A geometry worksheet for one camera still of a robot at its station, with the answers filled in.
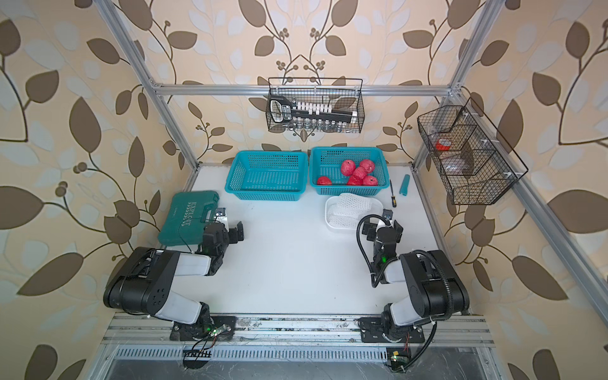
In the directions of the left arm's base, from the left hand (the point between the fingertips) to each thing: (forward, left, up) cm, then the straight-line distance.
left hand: (224, 221), depth 94 cm
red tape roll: (+14, -81, +29) cm, 87 cm away
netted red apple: (+32, -62, +1) cm, 70 cm away
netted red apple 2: (+21, -41, +2) cm, 46 cm away
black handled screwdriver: (+17, -73, -5) cm, 75 cm away
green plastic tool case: (+4, +16, -1) cm, 17 cm away
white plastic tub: (+7, -63, 0) cm, 63 cm away
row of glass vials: (+25, -38, +28) cm, 53 cm away
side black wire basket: (+4, -87, +30) cm, 92 cm away
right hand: (0, -63, +3) cm, 63 cm away
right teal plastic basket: (+38, -42, -2) cm, 57 cm away
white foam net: (+2, -49, +5) cm, 50 cm away
